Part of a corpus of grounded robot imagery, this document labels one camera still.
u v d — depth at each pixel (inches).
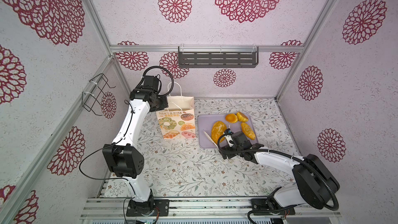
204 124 42.3
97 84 30.7
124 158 17.9
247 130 38.4
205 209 29.5
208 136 36.8
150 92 23.0
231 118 40.6
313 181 17.0
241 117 40.5
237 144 28.2
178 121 34.4
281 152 21.1
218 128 38.2
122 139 18.3
